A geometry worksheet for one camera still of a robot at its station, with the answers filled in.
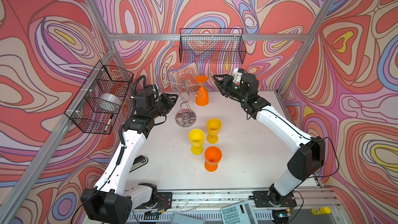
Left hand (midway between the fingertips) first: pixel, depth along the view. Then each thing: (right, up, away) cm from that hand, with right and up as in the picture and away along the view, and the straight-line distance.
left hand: (180, 95), depth 71 cm
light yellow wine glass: (+8, -23, +15) cm, 28 cm away
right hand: (+16, +7, +3) cm, 17 cm away
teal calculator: (+27, -53, -2) cm, 60 cm away
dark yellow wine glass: (+17, -18, +20) cm, 32 cm away
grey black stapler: (-24, -35, +12) cm, 44 cm away
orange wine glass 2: (+10, 0, +17) cm, 20 cm away
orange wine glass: (+16, -30, +5) cm, 34 cm away
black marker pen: (-34, -13, +1) cm, 36 cm away
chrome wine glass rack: (0, -12, +31) cm, 33 cm away
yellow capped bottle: (+62, -49, -6) cm, 79 cm away
